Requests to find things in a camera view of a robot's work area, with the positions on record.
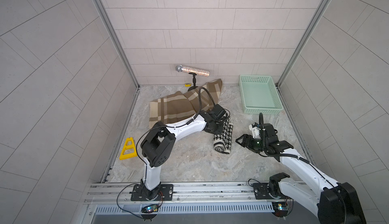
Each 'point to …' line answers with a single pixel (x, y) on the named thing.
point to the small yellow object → (188, 85)
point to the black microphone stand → (194, 80)
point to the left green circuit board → (150, 209)
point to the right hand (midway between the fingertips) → (239, 142)
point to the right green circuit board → (280, 209)
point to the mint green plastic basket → (259, 95)
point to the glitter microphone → (180, 68)
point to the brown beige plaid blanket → (178, 107)
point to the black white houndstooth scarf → (222, 142)
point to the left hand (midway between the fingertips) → (221, 130)
